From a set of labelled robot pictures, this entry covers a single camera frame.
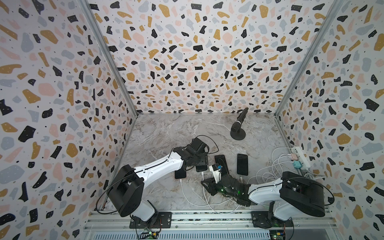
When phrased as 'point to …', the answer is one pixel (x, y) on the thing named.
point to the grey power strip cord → (312, 176)
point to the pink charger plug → (294, 157)
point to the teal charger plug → (297, 164)
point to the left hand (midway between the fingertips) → (205, 159)
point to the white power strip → (297, 151)
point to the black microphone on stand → (236, 133)
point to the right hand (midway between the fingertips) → (202, 183)
